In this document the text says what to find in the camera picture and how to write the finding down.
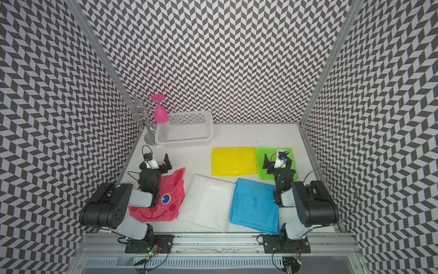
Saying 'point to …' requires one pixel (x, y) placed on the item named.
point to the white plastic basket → (186, 129)
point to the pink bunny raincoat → (171, 194)
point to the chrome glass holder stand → (136, 107)
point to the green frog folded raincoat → (271, 153)
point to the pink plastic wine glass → (161, 112)
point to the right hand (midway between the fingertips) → (274, 156)
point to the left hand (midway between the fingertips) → (158, 156)
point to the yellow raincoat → (234, 161)
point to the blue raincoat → (253, 206)
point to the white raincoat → (207, 202)
